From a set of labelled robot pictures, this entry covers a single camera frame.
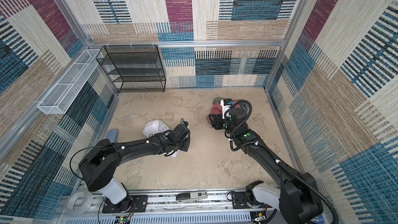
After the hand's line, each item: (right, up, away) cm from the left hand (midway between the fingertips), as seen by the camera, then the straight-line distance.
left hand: (188, 140), depth 89 cm
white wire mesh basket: (-57, +24, -17) cm, 64 cm away
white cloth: (-19, +7, +3) cm, 21 cm away
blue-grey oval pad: (-46, +2, +6) cm, 46 cm away
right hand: (+13, +14, -8) cm, 21 cm away
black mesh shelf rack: (-39, +45, +20) cm, 63 cm away
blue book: (+38, -10, -47) cm, 61 cm away
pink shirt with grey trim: (+17, +17, +13) cm, 28 cm away
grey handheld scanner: (-1, -21, -17) cm, 28 cm away
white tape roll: (-48, -28, -16) cm, 58 cm away
